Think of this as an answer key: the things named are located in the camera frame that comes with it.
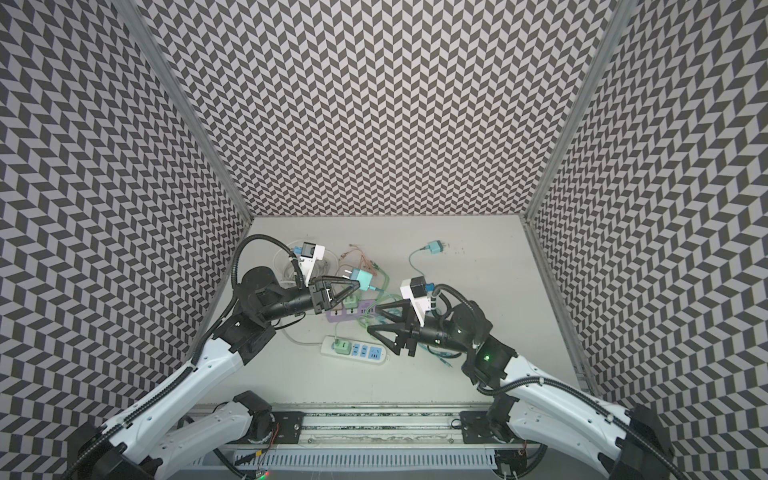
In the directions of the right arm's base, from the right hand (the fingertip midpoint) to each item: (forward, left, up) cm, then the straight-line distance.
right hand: (373, 332), depth 61 cm
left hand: (+8, +3, +3) cm, 9 cm away
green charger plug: (+4, +10, -20) cm, 23 cm away
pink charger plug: (+16, +14, -24) cm, 32 cm away
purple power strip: (+17, +5, -23) cm, 29 cm away
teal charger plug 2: (+43, -19, -26) cm, 53 cm away
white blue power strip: (+5, +6, -24) cm, 25 cm away
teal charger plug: (+10, +2, +5) cm, 11 cm away
